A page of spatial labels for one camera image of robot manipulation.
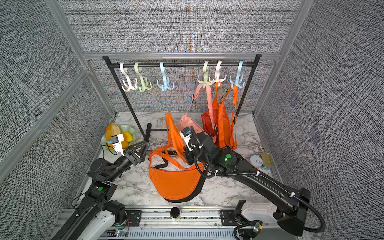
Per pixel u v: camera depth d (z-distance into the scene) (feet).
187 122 2.81
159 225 2.40
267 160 2.94
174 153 3.05
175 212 2.27
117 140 1.92
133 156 1.89
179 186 2.68
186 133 1.86
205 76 2.19
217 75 2.22
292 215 1.25
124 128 3.37
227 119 2.95
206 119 2.94
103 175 1.71
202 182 2.80
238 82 2.27
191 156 1.92
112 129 3.21
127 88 2.23
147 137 3.37
